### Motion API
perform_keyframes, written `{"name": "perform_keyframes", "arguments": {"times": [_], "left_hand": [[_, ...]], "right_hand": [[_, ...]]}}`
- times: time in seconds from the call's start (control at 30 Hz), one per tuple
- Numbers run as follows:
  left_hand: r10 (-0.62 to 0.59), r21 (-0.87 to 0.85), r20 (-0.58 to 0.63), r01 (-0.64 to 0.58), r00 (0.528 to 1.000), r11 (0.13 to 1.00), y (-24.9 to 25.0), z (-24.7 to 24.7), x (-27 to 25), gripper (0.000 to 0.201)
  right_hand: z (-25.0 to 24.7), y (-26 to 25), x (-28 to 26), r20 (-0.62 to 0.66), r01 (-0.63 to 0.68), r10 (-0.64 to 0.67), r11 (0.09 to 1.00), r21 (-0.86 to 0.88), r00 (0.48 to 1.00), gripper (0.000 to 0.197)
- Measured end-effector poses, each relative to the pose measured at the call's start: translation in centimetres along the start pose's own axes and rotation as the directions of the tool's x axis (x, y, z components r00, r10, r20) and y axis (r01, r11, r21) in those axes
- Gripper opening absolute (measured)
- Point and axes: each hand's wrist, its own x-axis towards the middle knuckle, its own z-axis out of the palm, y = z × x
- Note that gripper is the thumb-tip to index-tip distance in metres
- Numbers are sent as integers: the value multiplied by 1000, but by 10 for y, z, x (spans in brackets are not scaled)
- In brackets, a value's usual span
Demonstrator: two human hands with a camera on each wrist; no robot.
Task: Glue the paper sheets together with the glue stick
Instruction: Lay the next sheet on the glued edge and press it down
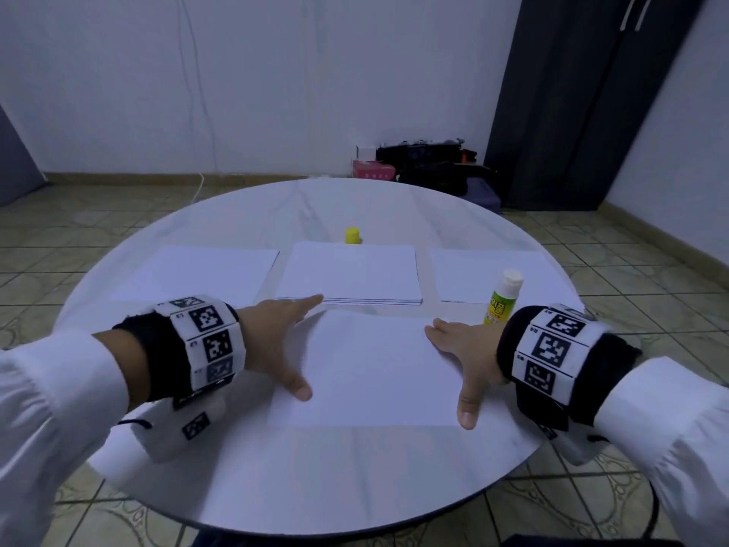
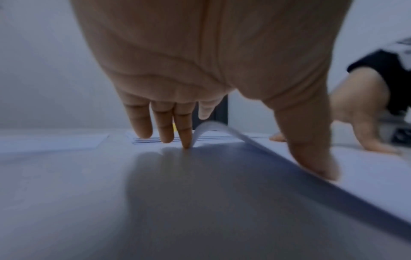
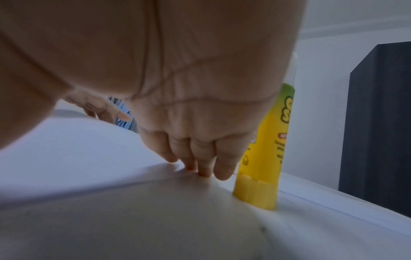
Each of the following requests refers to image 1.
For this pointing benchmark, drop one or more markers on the yellow glue stick cap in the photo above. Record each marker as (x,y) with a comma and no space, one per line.
(353,234)

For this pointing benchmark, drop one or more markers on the black right wristband with markers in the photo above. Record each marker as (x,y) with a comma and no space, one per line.
(564,370)

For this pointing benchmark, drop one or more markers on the black bag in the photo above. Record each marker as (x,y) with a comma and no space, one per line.
(431,167)

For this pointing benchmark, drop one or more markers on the person's right hand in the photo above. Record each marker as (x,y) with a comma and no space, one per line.
(478,353)

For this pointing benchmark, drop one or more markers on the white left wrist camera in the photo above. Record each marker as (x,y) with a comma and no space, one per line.
(177,433)

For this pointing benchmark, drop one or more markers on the white item on floor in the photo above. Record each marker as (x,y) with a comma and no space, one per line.
(325,174)

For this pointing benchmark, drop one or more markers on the black wardrobe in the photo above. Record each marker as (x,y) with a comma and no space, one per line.
(592,97)

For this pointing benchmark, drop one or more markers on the person's left forearm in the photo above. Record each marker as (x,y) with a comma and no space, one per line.
(51,450)

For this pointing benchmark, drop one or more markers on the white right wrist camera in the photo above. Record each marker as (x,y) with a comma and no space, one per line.
(581,444)

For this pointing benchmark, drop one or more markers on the white paper stack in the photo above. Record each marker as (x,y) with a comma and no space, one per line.
(535,279)
(199,273)

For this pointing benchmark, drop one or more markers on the pink box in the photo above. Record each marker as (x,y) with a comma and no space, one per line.
(374,169)

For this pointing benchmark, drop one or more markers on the blue suitcase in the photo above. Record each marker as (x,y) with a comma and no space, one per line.
(483,195)

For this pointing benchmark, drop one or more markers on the black left wristband with markers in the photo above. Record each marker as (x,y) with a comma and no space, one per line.
(182,353)

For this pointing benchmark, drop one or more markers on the yellow glue stick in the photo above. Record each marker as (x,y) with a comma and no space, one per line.
(503,296)

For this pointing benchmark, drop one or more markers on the grey door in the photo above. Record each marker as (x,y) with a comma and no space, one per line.
(17,159)

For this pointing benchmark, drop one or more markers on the single white paper sheet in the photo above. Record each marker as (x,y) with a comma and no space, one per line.
(370,370)
(350,273)

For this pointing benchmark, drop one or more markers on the person's left hand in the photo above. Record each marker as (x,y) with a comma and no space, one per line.
(268,336)

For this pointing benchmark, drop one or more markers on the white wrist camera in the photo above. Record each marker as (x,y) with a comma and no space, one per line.
(581,444)
(177,433)

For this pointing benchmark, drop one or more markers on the black wristband with markers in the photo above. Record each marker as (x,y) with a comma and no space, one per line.
(182,353)
(564,370)

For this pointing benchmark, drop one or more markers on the person's right forearm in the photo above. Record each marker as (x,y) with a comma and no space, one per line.
(678,450)

